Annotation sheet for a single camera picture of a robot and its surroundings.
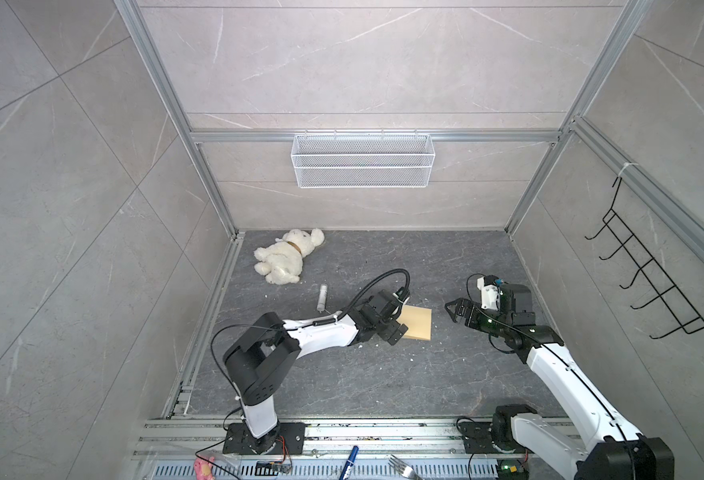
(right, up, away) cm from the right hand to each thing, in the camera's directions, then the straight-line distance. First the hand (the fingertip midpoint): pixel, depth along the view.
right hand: (457, 306), depth 83 cm
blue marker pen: (-31, -35, -15) cm, 49 cm away
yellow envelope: (-9, -7, +12) cm, 17 cm away
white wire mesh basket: (-28, +47, +17) cm, 58 cm away
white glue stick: (-41, -2, +14) cm, 43 cm away
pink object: (-64, -35, -16) cm, 75 cm away
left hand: (-18, -2, +6) cm, 19 cm away
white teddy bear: (-54, +12, +15) cm, 58 cm away
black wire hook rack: (+39, +2, -24) cm, 46 cm away
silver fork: (-18, -36, -15) cm, 43 cm away
